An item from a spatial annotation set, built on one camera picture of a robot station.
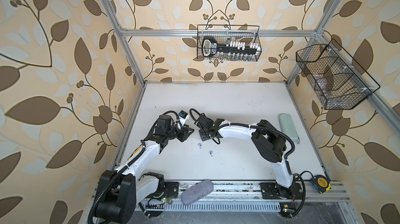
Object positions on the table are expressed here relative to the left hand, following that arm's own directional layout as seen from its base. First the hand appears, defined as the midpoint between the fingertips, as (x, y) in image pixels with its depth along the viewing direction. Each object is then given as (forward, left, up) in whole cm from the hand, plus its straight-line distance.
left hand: (190, 126), depth 84 cm
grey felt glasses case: (-30, -5, -7) cm, 31 cm away
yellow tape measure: (-24, -65, -8) cm, 69 cm away
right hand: (+1, -8, -11) cm, 14 cm away
